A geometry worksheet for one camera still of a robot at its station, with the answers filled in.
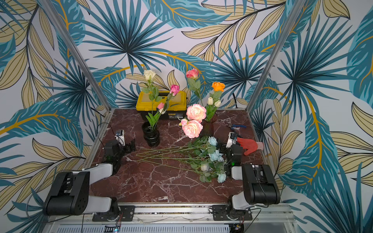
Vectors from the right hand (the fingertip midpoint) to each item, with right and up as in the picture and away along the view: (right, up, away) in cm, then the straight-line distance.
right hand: (226, 139), depth 91 cm
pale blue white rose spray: (-15, -10, -1) cm, 18 cm away
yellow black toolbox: (-31, +19, -9) cm, 38 cm away
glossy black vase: (-47, +2, 0) cm, 47 cm away
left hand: (-63, -1, 0) cm, 63 cm away
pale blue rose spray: (-8, -19, -9) cm, 22 cm away
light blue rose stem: (-24, -9, +4) cm, 26 cm away
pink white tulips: (-45, +12, -6) cm, 47 cm away
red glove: (+21, -6, +12) cm, 25 cm away
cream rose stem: (-45, +28, -6) cm, 54 cm away
